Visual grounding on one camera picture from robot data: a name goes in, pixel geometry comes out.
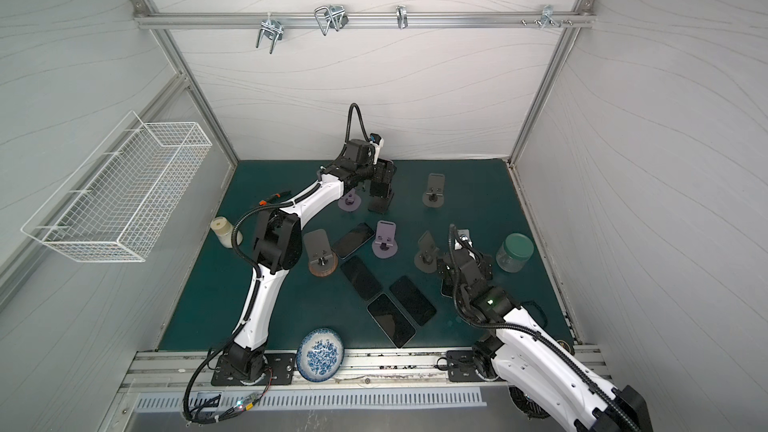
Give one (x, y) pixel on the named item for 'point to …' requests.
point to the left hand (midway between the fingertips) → (391, 160)
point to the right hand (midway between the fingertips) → (468, 247)
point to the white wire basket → (117, 201)
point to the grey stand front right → (426, 259)
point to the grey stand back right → (435, 195)
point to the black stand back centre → (380, 205)
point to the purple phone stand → (385, 245)
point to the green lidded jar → (515, 253)
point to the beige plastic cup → (224, 231)
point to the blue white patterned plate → (320, 355)
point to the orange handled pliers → (273, 198)
